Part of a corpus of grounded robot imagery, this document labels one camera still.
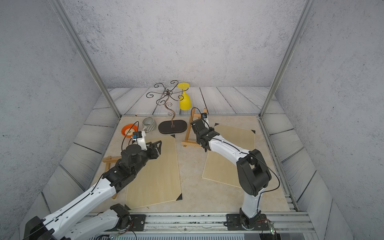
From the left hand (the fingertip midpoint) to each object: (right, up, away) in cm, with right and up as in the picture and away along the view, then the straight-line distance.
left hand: (159, 142), depth 76 cm
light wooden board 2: (+34, -18, +15) cm, 41 cm away
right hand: (+25, +7, +15) cm, 30 cm away
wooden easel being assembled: (+13, -2, +17) cm, 22 cm away
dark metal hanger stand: (+1, +8, +35) cm, 36 cm away
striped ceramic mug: (-18, +9, +40) cm, 44 cm away
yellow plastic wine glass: (+11, +24, +20) cm, 33 cm away
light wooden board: (-3, -23, +10) cm, 26 cm away
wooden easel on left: (-36, -13, +17) cm, 41 cm away
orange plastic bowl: (-30, +5, +30) cm, 43 cm away
